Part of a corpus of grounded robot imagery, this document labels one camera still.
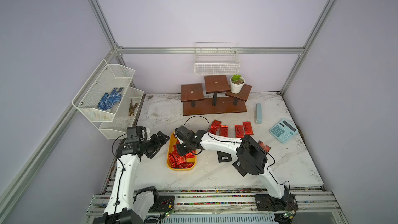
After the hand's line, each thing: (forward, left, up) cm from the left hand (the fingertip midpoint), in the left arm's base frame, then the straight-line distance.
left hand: (164, 144), depth 79 cm
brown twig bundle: (+24, +24, +1) cm, 34 cm away
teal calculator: (+16, -72, -12) cm, 75 cm away
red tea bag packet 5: (+5, -58, -14) cm, 60 cm away
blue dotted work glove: (+15, +28, +16) cm, 36 cm away
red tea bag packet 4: (+19, -50, -13) cm, 55 cm away
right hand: (+1, -7, -12) cm, 14 cm away
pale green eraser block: (+28, -58, -10) cm, 65 cm away
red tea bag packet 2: (+16, -34, -12) cm, 39 cm away
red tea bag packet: (+19, -28, -11) cm, 35 cm away
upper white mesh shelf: (+17, +32, +17) cm, 40 cm away
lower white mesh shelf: (+18, +27, 0) cm, 33 cm away
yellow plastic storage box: (+4, -1, -8) cm, 9 cm away
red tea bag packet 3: (+15, -43, -13) cm, 48 cm away
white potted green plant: (+37, -41, +10) cm, 57 cm away
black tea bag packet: (-1, -32, -13) cm, 35 cm away
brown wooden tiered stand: (+38, -28, -5) cm, 48 cm away
